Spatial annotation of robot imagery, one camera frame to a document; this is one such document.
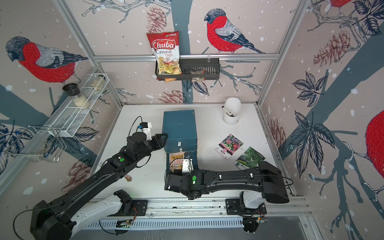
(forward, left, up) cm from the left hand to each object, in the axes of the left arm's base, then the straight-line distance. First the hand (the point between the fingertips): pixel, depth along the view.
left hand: (168, 134), depth 76 cm
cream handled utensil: (+25, -36, -12) cm, 45 cm away
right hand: (-17, -7, -11) cm, 21 cm away
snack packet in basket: (+39, -16, +11) cm, 43 cm away
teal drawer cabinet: (+6, -6, -1) cm, 8 cm away
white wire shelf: (+1, +49, +8) cm, 49 cm away
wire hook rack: (-8, +53, +6) cm, 54 cm away
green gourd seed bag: (-4, -48, -22) cm, 53 cm away
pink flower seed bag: (+5, -36, -22) cm, 42 cm away
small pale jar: (+28, +43, +11) cm, 52 cm away
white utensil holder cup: (+28, -40, -8) cm, 50 cm away
